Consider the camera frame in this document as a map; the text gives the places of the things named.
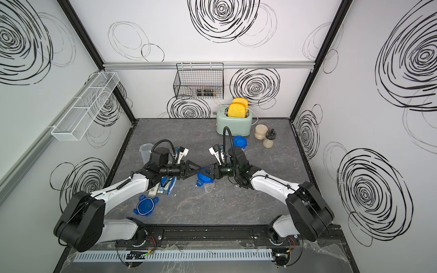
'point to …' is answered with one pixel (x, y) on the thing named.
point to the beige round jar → (260, 130)
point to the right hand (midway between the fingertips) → (203, 173)
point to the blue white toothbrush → (171, 185)
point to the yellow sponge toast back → (240, 100)
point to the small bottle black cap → (268, 140)
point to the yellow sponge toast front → (236, 110)
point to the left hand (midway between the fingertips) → (198, 171)
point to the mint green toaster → (239, 126)
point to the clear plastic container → (145, 149)
